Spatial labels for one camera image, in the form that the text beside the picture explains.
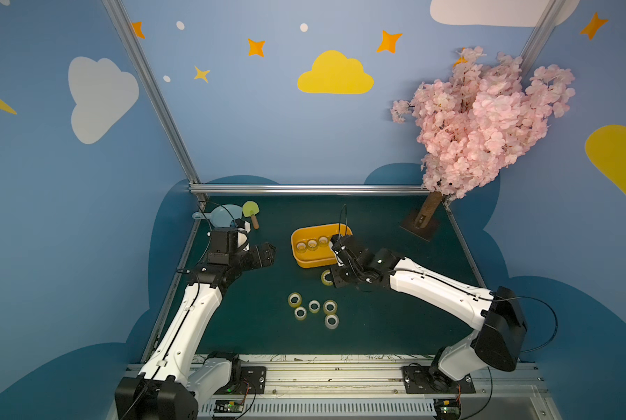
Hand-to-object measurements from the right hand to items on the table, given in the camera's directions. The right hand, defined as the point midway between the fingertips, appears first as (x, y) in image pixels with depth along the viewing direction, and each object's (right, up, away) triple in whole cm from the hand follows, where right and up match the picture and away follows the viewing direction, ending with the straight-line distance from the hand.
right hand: (336, 271), depth 81 cm
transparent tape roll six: (-14, -12, +9) cm, 21 cm away
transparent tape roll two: (-8, +7, +23) cm, 25 cm away
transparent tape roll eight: (-12, -15, +5) cm, 20 cm away
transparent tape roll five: (-4, -2, -1) cm, 5 cm away
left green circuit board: (-31, -36, -10) cm, 48 cm away
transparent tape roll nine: (-1, -17, +3) cm, 18 cm away
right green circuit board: (+31, -38, -8) cm, 50 cm away
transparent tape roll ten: (-1, -12, +7) cm, 14 cm away
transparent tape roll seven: (-7, -14, +7) cm, 17 cm away
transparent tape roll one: (-12, +6, +23) cm, 26 cm away
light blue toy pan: (-49, +19, +36) cm, 63 cm away
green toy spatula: (-36, +22, +36) cm, 56 cm away
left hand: (-23, +7, -1) cm, 24 cm away
